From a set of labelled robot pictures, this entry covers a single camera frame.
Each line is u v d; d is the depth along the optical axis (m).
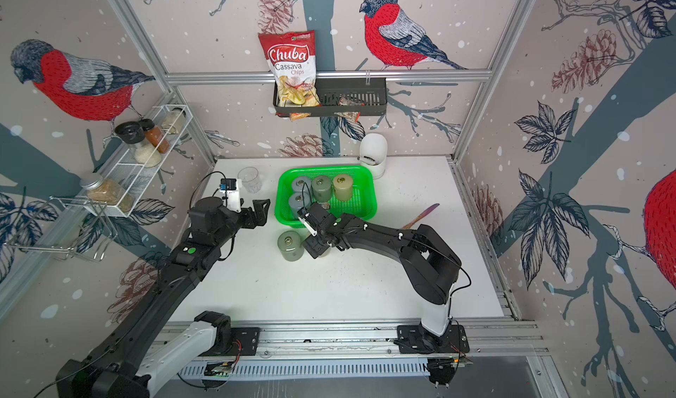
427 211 1.03
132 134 0.68
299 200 0.95
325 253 0.78
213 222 0.57
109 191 0.61
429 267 0.47
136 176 0.68
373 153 1.09
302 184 1.00
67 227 0.58
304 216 0.78
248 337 0.74
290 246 0.84
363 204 1.04
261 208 0.70
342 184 1.00
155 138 0.76
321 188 1.00
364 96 0.95
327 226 0.67
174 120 0.85
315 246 0.78
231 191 0.65
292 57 0.81
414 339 0.73
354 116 0.90
